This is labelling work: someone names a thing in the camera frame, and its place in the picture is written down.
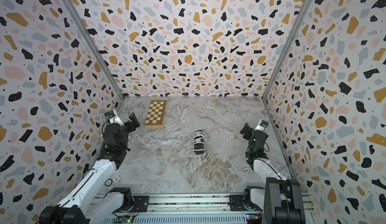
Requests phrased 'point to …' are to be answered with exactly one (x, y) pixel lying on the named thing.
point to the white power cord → (199, 137)
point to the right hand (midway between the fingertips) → (254, 126)
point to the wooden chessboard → (156, 115)
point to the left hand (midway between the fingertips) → (126, 116)
